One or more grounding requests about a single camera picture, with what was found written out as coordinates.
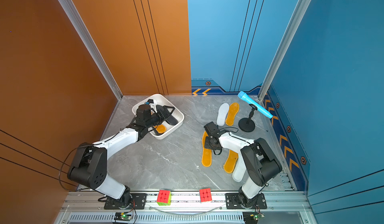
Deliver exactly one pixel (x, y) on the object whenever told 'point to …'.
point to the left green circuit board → (122, 216)
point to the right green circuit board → (251, 217)
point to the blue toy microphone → (245, 96)
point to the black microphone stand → (246, 125)
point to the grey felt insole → (168, 117)
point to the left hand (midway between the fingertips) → (172, 109)
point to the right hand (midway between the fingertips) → (209, 145)
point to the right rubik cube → (205, 195)
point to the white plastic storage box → (178, 115)
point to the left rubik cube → (164, 197)
